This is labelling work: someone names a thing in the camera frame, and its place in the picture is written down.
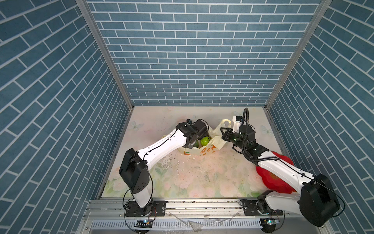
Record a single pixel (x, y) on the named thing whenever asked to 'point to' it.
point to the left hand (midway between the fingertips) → (183, 142)
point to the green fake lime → (205, 140)
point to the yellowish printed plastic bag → (217, 138)
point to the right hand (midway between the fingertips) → (218, 127)
